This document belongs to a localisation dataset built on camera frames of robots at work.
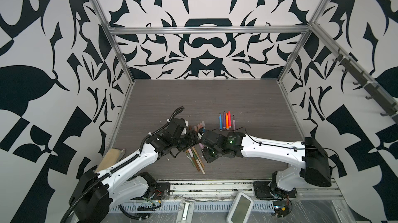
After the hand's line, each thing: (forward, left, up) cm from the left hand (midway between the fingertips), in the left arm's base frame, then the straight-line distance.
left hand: (202, 138), depth 77 cm
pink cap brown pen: (-4, +5, -13) cm, 15 cm away
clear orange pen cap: (+14, +1, -14) cm, 19 cm away
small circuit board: (-28, -35, -14) cm, 47 cm away
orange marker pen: (+16, -16, -13) cm, 26 cm away
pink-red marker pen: (+18, -18, -13) cm, 29 cm away
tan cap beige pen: (-2, +3, -12) cm, 13 cm away
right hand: (-7, -1, -3) cm, 8 cm away
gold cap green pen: (-4, +7, -13) cm, 16 cm away
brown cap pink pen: (+14, -20, -13) cm, 28 cm away
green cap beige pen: (-8, +2, -13) cm, 16 cm away
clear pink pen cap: (+14, 0, -13) cm, 20 cm away
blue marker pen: (+15, -12, -12) cm, 23 cm away
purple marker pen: (+17, -15, -13) cm, 26 cm away
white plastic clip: (-28, +8, -11) cm, 32 cm away
